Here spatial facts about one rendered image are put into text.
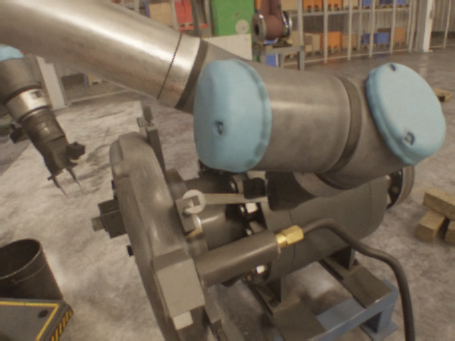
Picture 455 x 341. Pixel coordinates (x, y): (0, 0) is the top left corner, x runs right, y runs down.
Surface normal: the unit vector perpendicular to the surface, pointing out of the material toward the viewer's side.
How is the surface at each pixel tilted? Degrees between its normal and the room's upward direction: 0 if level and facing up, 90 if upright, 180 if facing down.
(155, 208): 44
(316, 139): 92
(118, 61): 102
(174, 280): 67
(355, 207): 78
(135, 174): 28
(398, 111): 51
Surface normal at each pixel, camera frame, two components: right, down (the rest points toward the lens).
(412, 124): 0.32, -0.31
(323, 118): 0.22, 0.07
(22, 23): 0.09, 0.62
